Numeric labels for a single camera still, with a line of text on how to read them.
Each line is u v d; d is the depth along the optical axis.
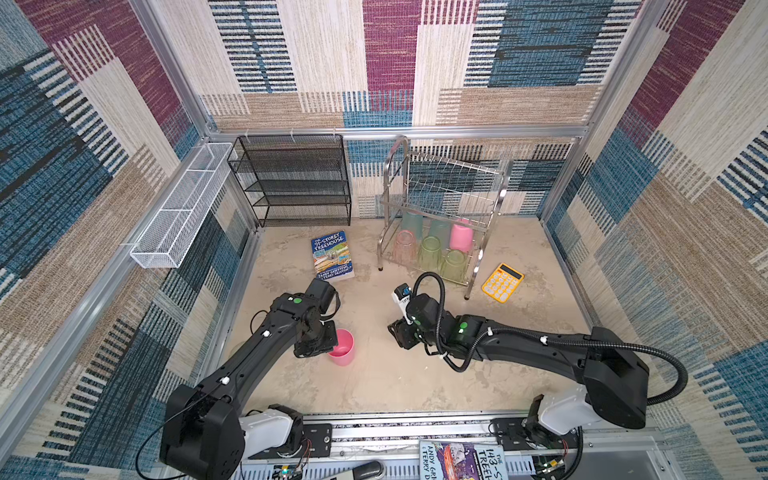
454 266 0.93
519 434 0.73
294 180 1.09
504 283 1.01
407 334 0.71
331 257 1.06
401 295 0.72
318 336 0.67
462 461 0.69
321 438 0.73
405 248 0.97
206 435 0.39
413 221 1.08
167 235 0.72
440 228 0.99
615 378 0.43
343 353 0.78
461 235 0.99
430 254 0.97
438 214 1.22
